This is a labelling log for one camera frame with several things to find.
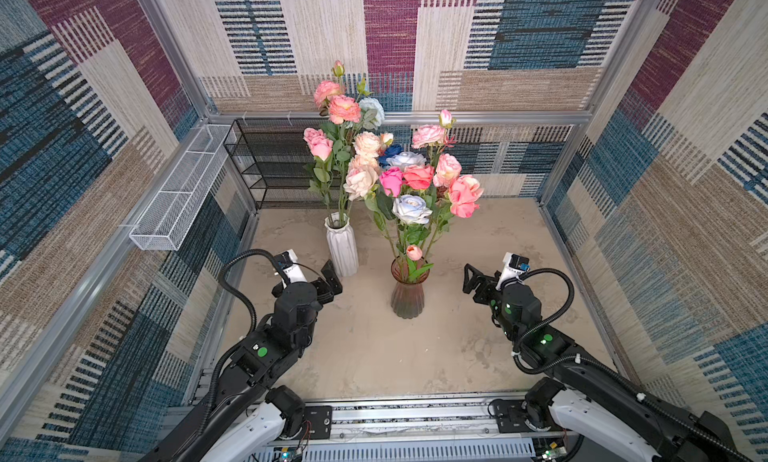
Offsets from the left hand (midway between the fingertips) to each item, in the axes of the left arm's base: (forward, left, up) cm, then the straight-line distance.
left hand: (317, 264), depth 70 cm
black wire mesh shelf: (+50, +24, -6) cm, 56 cm away
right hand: (+2, -40, -9) cm, 41 cm away
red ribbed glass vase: (+5, -23, -28) cm, 36 cm away
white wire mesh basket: (+22, +50, -9) cm, 56 cm away
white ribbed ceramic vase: (+13, -4, -10) cm, 17 cm away
